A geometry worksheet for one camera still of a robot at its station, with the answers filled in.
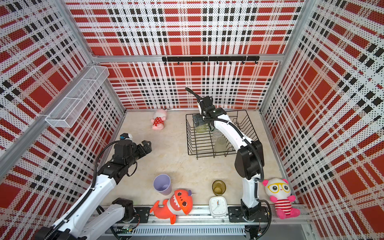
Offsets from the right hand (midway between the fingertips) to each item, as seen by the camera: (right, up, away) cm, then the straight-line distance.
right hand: (203, 117), depth 89 cm
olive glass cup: (+9, -39, -7) cm, 41 cm away
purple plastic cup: (-22, -36, -10) cm, 43 cm away
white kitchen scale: (+7, -45, -14) cm, 48 cm away
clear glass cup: (+10, -10, +7) cm, 16 cm away
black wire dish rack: (0, -16, +11) cm, 20 cm away
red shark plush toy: (-11, -41, -20) cm, 47 cm away
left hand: (-32, -17, -8) cm, 37 cm away
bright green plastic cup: (-1, -7, +12) cm, 14 cm away
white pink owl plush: (+39, -37, -15) cm, 56 cm away
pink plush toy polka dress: (-32, +1, +20) cm, 38 cm away
